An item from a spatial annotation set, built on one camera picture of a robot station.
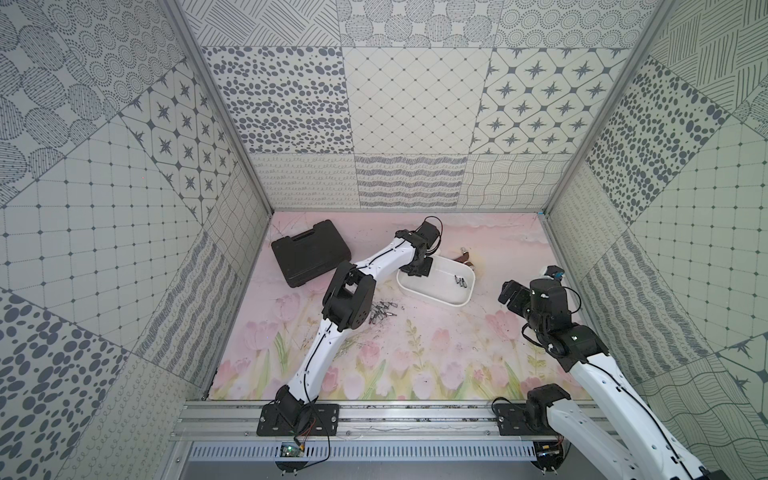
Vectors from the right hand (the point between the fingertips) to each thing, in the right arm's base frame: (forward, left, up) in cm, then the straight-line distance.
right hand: (519, 294), depth 80 cm
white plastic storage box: (+12, +16, -14) cm, 25 cm away
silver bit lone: (+12, +11, -15) cm, 22 cm away
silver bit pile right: (+5, +36, -15) cm, 39 cm away
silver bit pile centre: (+2, +38, -14) cm, 41 cm away
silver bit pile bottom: (0, +41, -16) cm, 44 cm away
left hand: (+18, +25, -13) cm, 33 cm away
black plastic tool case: (+22, +64, -11) cm, 68 cm away
